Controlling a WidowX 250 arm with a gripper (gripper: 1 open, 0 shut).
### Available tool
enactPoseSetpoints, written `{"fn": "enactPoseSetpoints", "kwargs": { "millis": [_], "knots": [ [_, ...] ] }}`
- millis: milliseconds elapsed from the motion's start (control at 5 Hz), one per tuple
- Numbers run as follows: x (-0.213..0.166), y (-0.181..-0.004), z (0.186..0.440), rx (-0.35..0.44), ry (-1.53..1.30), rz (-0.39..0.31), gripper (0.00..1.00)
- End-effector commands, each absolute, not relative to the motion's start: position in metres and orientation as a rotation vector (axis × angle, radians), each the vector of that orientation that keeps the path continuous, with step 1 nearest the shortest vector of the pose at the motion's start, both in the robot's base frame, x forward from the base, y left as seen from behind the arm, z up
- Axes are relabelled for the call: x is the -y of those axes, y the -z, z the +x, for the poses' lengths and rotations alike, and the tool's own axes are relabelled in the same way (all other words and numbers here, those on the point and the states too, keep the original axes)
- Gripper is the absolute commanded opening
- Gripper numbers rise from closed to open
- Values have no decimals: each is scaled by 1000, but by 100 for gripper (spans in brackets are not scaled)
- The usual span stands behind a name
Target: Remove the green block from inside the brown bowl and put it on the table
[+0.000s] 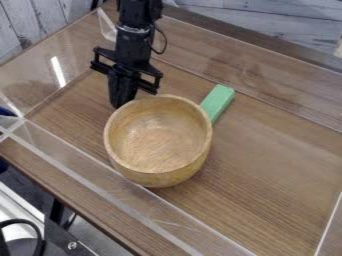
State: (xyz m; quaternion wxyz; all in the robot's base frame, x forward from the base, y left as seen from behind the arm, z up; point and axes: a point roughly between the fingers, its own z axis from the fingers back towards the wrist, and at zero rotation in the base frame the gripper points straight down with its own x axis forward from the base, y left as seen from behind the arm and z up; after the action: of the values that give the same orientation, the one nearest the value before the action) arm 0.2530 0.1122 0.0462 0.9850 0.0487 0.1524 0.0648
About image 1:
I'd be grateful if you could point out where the brown wooden bowl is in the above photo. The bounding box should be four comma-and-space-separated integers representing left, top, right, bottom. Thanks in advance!
103, 95, 213, 188

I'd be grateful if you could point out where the green rectangular block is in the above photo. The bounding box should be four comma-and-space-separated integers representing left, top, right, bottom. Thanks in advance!
200, 84, 236, 125

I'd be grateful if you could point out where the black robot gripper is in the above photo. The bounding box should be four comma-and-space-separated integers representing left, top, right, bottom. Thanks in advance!
91, 25, 164, 108

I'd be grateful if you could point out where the black base with screw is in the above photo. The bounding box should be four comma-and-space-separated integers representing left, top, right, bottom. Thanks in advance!
43, 220, 99, 256

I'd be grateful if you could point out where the black cable loop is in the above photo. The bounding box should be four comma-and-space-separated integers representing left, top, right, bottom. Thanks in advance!
0, 218, 47, 256

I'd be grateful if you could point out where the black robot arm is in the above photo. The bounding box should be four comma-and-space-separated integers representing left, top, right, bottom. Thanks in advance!
91, 0, 164, 108

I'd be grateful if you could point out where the clear acrylic tray enclosure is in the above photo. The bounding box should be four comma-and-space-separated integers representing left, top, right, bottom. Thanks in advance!
0, 7, 342, 256

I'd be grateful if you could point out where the black metal table leg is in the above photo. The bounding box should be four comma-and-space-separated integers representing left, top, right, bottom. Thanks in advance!
50, 199, 66, 225

